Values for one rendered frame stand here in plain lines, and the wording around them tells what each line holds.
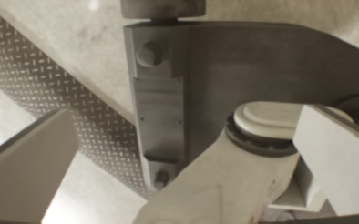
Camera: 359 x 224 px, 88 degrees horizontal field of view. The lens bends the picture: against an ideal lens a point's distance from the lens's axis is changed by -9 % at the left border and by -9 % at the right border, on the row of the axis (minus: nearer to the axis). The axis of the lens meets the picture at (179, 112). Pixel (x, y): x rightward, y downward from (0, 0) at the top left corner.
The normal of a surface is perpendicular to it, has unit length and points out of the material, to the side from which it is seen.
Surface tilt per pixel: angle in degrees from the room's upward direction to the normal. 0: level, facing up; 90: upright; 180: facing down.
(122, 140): 23
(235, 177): 90
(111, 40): 0
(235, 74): 0
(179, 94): 0
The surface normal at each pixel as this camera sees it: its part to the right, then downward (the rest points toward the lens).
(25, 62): 0.07, 0.20
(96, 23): -0.19, 0.47
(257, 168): -0.02, -0.88
